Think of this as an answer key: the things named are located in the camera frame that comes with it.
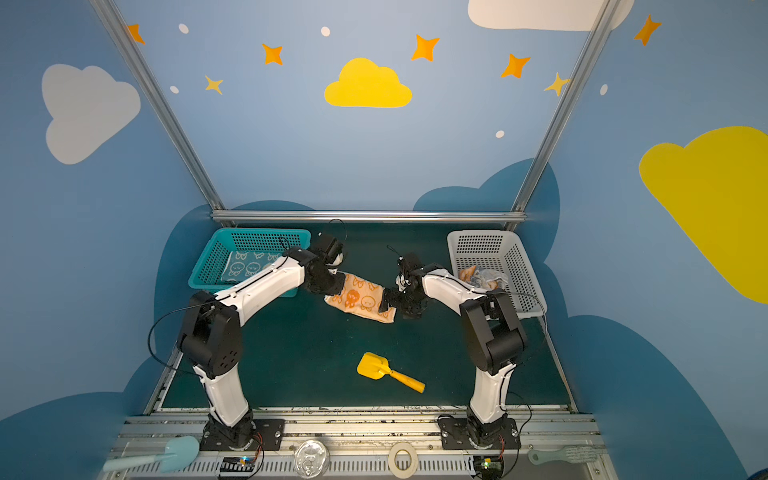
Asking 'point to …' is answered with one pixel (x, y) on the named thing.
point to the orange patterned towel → (363, 297)
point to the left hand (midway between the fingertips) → (335, 285)
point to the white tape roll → (409, 472)
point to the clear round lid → (311, 458)
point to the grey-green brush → (572, 453)
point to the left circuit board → (237, 467)
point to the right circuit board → (489, 467)
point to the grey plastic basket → (500, 250)
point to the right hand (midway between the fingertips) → (392, 309)
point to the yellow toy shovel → (374, 366)
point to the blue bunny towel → (243, 262)
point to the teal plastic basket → (215, 246)
